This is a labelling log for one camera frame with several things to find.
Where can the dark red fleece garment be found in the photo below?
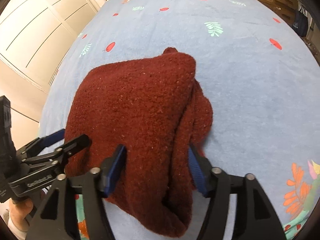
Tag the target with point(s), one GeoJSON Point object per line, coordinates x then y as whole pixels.
{"type": "Point", "coordinates": [156, 109]}

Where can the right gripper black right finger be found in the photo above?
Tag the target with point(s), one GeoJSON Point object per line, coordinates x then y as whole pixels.
{"type": "Point", "coordinates": [238, 206]}

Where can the dark blue hanging bag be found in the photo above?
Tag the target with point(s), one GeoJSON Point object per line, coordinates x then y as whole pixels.
{"type": "Point", "coordinates": [300, 24]}

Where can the left hand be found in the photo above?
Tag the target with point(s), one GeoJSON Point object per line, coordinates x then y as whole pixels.
{"type": "Point", "coordinates": [18, 211]}

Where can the cream wardrobe doors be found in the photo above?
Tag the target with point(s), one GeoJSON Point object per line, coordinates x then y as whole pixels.
{"type": "Point", "coordinates": [35, 36]}

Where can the blue patterned bed blanket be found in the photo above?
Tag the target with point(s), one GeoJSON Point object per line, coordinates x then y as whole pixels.
{"type": "Point", "coordinates": [260, 77]}

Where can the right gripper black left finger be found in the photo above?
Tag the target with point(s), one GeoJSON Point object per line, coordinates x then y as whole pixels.
{"type": "Point", "coordinates": [56, 218]}

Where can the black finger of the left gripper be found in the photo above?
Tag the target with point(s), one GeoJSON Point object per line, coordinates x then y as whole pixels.
{"type": "Point", "coordinates": [56, 160]}
{"type": "Point", "coordinates": [34, 147]}

